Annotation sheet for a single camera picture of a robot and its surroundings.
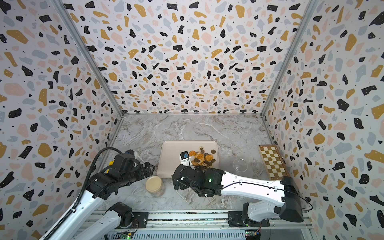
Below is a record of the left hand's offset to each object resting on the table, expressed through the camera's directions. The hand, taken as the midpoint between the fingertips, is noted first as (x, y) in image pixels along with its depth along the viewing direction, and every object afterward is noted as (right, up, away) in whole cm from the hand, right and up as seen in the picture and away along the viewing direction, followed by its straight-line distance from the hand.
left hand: (150, 169), depth 75 cm
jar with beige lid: (+2, -8, 0) cm, 9 cm away
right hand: (+16, -2, -5) cm, 17 cm away
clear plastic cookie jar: (+49, -1, +16) cm, 52 cm away
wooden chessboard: (+70, -3, +15) cm, 72 cm away
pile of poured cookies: (+25, +2, +18) cm, 31 cm away
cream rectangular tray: (+4, +4, +23) cm, 23 cm away
